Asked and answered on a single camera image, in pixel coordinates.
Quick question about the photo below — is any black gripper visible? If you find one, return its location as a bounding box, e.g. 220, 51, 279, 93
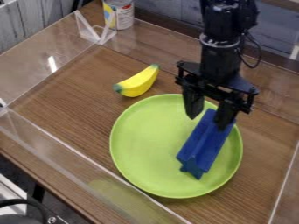
175, 34, 257, 130

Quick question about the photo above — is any blue star-shaped block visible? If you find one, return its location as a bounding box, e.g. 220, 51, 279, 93
176, 108, 235, 179

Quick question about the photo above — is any green round plate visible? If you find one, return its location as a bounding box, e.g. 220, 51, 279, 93
109, 94, 243, 199

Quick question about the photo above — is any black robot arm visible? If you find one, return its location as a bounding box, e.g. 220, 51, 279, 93
175, 0, 259, 130

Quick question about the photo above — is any yellow toy banana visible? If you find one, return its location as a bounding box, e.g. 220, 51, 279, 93
112, 64, 160, 97

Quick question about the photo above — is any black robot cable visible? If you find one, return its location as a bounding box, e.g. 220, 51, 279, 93
235, 31, 263, 70

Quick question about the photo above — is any clear acrylic tray wall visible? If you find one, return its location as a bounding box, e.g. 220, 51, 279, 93
0, 4, 299, 224

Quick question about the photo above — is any clear acrylic triangle bracket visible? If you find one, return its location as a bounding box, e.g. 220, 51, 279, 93
75, 10, 117, 46

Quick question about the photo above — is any black cable lower left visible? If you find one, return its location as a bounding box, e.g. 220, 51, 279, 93
0, 198, 51, 224

